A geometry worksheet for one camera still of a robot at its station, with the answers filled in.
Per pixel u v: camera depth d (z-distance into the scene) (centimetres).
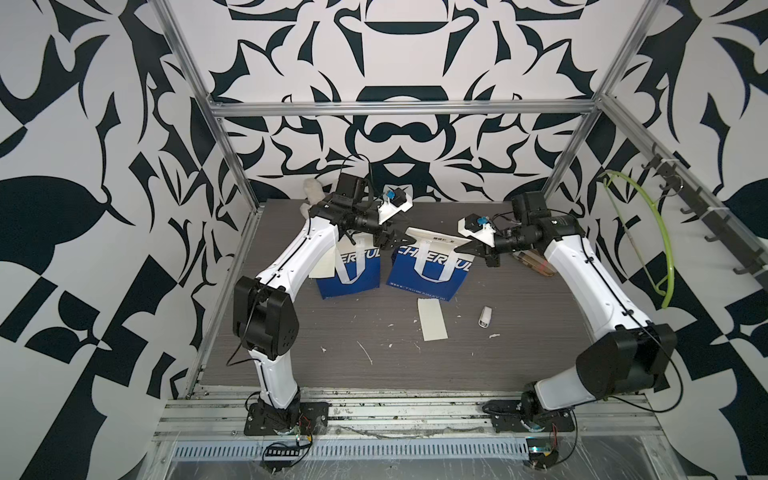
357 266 87
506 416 74
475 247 69
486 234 65
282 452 73
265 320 47
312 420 74
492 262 69
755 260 50
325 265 80
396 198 66
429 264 78
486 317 89
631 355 41
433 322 91
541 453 71
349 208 66
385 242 71
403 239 74
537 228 57
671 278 66
